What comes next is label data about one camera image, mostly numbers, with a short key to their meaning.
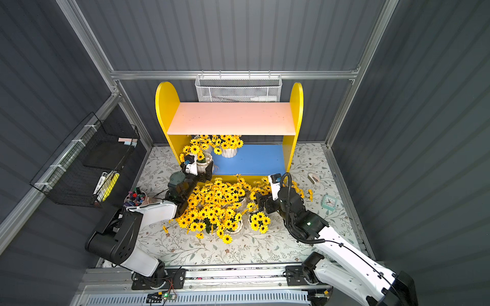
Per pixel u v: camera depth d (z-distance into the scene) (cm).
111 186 69
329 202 93
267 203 66
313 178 102
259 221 76
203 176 79
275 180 64
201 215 75
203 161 82
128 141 85
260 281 74
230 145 85
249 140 85
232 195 81
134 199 81
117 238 45
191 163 74
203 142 82
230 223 76
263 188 85
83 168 73
